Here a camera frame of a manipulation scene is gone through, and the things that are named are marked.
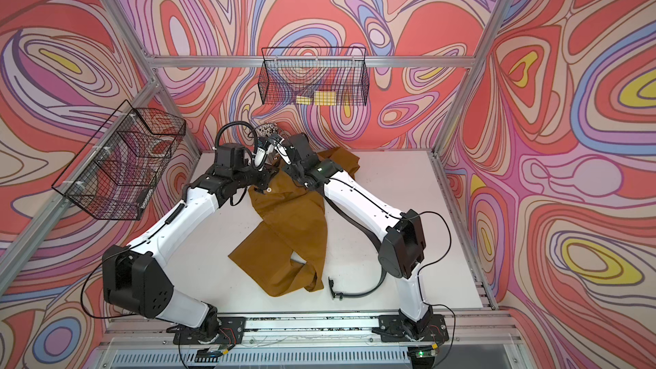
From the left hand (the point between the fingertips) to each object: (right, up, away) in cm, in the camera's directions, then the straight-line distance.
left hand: (277, 168), depth 83 cm
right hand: (+8, +4, 0) cm, 8 cm away
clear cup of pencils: (-9, +17, +21) cm, 28 cm away
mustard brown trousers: (+2, -28, +6) cm, 29 cm away
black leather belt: (+31, -21, +1) cm, 38 cm away
